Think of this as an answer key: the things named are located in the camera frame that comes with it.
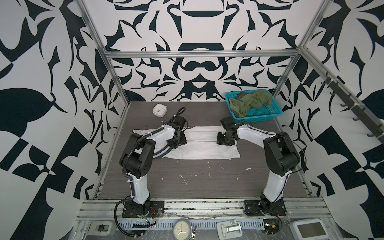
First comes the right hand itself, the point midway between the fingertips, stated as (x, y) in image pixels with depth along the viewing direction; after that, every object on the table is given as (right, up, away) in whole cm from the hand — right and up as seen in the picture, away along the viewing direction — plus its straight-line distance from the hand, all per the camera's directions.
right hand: (220, 140), depth 96 cm
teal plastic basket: (+37, +18, +19) cm, 45 cm away
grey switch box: (-57, -33, -31) cm, 72 cm away
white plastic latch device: (-1, -35, -29) cm, 45 cm away
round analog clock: (-22, -34, -30) cm, 50 cm away
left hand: (-24, 0, -1) cm, 24 cm away
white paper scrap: (+14, -15, -9) cm, 22 cm away
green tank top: (+29, +28, +15) cm, 43 cm away
